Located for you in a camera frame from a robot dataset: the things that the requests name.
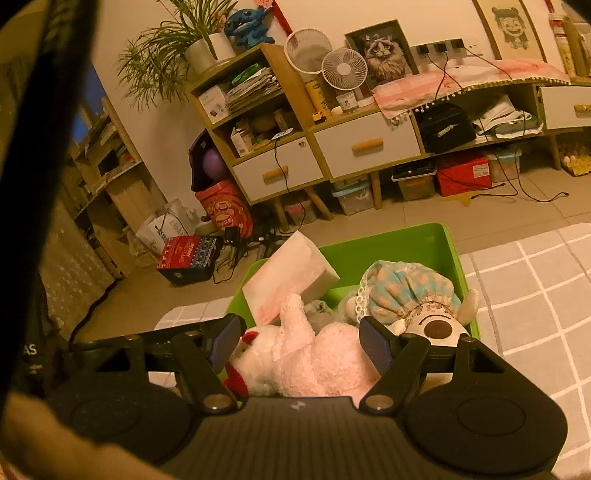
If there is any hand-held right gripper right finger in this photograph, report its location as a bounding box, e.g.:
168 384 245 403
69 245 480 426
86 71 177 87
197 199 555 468
358 315 518 412

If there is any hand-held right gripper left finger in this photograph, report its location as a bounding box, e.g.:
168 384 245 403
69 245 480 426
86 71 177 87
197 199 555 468
90 314 245 415

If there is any pink plush rabbit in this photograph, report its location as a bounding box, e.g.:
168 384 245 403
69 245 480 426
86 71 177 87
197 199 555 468
272 293 384 398

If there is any dog plush with blue bonnet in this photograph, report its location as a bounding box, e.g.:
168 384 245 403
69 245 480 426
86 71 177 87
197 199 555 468
337 260 481 352

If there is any pink white sponge block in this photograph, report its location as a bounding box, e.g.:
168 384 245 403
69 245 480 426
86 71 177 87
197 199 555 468
242 231 341 326

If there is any green plastic bin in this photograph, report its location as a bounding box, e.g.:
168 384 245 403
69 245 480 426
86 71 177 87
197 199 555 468
222 222 483 407

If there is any red patterned box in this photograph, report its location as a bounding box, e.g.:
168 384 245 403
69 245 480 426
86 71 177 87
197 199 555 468
157 235 225 284

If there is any black tripod stand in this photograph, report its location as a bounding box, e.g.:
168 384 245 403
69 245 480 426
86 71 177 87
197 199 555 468
212 226 296 282

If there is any white plastic bag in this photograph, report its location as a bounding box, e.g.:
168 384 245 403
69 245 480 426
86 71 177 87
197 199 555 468
136 199 199 254

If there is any orange printed bag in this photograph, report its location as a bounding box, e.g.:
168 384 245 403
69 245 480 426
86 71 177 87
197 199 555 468
195 180 254 240

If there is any small clear storage box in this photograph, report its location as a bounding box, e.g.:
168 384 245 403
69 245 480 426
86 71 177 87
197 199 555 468
284 198 319 227

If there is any clear storage box blue lid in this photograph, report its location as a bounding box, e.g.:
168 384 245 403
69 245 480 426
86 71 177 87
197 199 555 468
487 148 522 183
331 181 374 215

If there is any grey checkered blanket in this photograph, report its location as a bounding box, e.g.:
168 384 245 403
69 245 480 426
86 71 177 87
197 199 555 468
154 224 591 480

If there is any clear storage box black lid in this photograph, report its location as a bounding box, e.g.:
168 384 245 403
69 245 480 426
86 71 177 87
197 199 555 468
392 162 437 201

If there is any purple ball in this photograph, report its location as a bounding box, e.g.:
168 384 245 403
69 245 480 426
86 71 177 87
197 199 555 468
203 148 225 178

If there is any dark purple bag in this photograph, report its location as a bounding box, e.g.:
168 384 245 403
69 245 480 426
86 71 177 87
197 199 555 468
189 129 222 192

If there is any light wooden shelf rack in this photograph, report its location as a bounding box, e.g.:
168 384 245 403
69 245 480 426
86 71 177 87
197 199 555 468
69 97 167 278

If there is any red cardboard box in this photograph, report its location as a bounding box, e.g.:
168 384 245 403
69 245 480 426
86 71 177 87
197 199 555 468
436 157 492 198

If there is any black bag on shelf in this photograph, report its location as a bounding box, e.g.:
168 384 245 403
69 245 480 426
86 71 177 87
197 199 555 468
412 102 476 153

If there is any tall wooden shelf cabinet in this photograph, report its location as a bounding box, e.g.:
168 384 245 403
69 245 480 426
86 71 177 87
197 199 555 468
190 44 334 221

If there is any yellow bottle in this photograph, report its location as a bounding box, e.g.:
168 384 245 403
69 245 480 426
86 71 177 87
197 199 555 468
305 80 331 118

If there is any stack of magazines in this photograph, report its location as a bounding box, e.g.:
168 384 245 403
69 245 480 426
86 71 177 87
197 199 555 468
225 65 282 114

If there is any stack of papers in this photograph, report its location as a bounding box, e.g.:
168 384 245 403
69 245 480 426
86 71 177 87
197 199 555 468
473 95 543 137

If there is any egg tray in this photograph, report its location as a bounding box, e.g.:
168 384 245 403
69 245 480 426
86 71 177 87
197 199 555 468
558 141 591 177

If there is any small white fan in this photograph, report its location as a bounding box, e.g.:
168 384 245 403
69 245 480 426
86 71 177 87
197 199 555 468
322 48 369 90

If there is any low wooden cabinet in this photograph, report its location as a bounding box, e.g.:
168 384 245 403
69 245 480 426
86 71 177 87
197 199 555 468
307 76 591 208

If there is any pink table runner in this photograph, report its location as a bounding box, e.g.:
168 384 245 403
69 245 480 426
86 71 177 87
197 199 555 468
372 59 571 125

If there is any framed cat picture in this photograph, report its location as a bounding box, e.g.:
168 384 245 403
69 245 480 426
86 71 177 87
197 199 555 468
345 19 420 86

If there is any green potted plant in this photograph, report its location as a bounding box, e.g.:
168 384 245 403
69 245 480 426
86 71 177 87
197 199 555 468
117 0 238 109

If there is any large white fan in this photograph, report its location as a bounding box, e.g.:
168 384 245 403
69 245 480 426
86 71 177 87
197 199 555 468
285 28 333 75

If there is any blue alien plush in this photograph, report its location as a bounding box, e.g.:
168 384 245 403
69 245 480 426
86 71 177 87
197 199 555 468
225 8 275 49

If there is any framed cartoon picture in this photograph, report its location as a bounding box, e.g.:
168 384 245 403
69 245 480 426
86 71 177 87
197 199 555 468
473 0 548 61

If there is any white drawer wooden handle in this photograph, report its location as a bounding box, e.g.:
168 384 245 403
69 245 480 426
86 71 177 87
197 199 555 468
314 112 423 181
232 137 324 204
540 85 591 131

